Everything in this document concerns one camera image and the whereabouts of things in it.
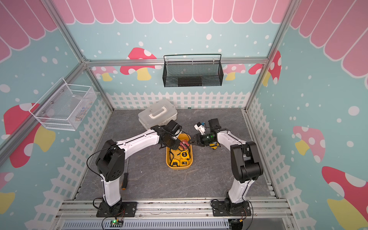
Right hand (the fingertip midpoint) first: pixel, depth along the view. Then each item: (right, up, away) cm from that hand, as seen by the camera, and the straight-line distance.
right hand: (191, 142), depth 88 cm
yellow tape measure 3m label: (-4, -8, +3) cm, 10 cm away
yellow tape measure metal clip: (-4, -12, +1) cm, 13 cm away
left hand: (-10, -3, +2) cm, 10 cm away
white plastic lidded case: (-23, +18, +12) cm, 32 cm away
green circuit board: (-39, -39, -16) cm, 57 cm away
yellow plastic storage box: (-6, -10, +3) cm, 12 cm away
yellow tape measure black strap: (-10, -13, -1) cm, 16 cm away
